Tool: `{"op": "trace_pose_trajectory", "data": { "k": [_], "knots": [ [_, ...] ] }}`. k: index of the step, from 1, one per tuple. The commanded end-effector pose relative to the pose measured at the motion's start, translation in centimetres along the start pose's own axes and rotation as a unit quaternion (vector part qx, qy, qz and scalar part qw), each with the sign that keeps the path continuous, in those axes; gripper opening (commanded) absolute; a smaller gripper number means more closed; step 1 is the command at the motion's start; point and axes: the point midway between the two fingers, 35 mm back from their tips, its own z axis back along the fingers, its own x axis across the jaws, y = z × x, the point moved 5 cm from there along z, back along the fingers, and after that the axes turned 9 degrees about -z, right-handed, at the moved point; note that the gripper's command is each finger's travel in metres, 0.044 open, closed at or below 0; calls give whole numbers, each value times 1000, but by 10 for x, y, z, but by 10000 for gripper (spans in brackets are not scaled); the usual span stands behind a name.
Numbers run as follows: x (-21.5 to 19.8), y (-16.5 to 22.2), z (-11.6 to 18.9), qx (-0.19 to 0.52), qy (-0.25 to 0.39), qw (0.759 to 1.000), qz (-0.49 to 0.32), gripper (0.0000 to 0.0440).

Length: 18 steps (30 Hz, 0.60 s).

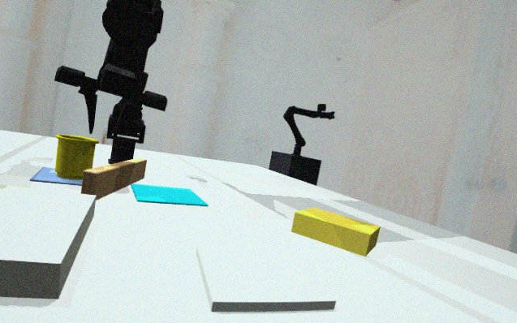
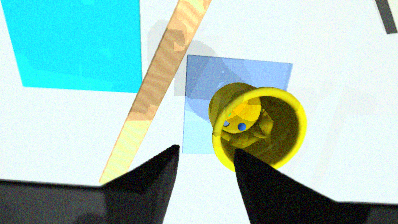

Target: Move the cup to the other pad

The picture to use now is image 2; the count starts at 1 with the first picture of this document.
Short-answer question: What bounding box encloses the yellow cup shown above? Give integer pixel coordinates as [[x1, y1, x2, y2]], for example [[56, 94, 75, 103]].
[[208, 82, 307, 172]]

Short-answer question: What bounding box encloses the brown wooden block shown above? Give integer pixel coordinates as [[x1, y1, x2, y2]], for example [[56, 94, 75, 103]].
[[99, 0, 212, 184]]

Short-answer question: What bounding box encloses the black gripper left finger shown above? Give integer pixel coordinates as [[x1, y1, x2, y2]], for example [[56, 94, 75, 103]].
[[0, 144, 180, 224]]

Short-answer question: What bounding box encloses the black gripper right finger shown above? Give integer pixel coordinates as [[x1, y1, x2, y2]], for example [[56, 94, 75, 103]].
[[234, 149, 398, 224]]

